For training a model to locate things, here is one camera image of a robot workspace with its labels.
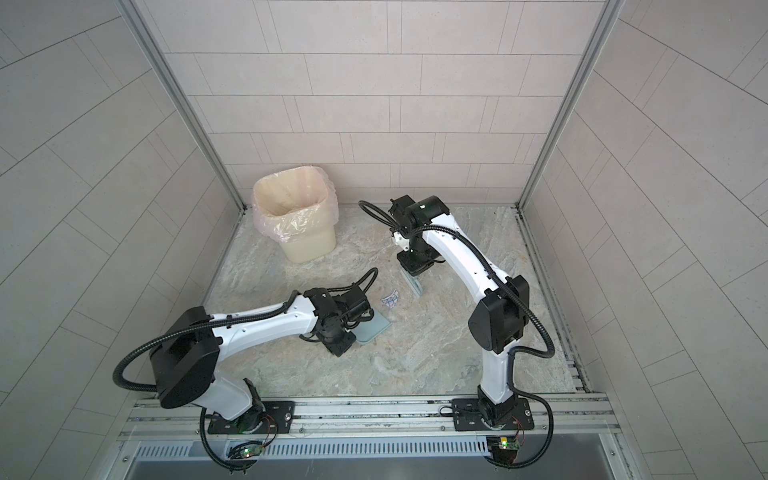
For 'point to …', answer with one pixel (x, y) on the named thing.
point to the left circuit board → (251, 451)
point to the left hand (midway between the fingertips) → (350, 344)
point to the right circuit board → (508, 443)
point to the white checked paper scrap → (390, 300)
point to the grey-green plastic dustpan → (367, 331)
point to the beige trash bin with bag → (299, 208)
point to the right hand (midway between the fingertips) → (415, 271)
